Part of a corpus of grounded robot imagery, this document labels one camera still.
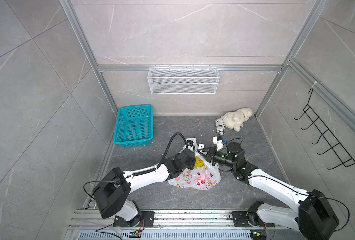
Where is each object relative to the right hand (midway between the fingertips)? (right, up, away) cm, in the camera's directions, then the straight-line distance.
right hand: (197, 151), depth 74 cm
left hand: (-1, -3, +10) cm, 11 cm away
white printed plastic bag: (+5, -15, +8) cm, 18 cm away
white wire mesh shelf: (-8, +44, +27) cm, 52 cm away
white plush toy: (+30, +17, +30) cm, 46 cm away
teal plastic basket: (-45, +13, +40) cm, 62 cm away
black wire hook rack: (+58, -1, -15) cm, 60 cm away
